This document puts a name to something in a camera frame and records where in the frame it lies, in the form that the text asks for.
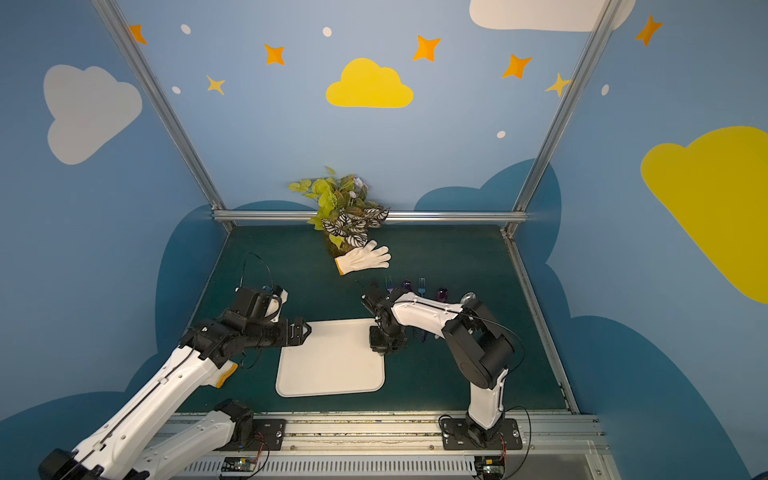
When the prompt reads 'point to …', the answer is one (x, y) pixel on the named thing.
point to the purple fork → (389, 284)
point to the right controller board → (490, 466)
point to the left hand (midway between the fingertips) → (297, 326)
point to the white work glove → (364, 257)
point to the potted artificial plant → (345, 212)
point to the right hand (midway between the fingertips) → (383, 349)
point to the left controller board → (238, 464)
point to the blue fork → (422, 285)
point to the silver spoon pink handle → (467, 296)
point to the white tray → (335, 358)
